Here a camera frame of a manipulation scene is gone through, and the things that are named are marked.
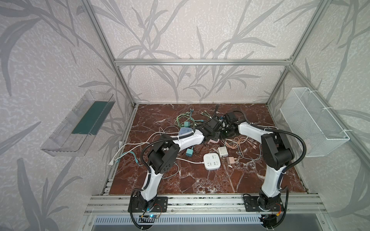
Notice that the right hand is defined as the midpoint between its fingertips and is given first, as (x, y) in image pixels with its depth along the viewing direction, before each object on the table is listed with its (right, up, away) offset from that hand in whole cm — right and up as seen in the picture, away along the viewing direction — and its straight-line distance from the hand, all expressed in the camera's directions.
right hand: (219, 131), depth 99 cm
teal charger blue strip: (-23, +4, +6) cm, 24 cm away
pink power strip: (-7, -4, -15) cm, 17 cm away
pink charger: (+5, -17, -12) cm, 21 cm away
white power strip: (-7, -17, -12) cm, 22 cm away
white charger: (+1, -12, -8) cm, 15 cm away
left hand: (-2, +2, -5) cm, 6 cm away
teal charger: (-21, -13, -8) cm, 26 cm away
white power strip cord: (-20, -18, -10) cm, 29 cm away
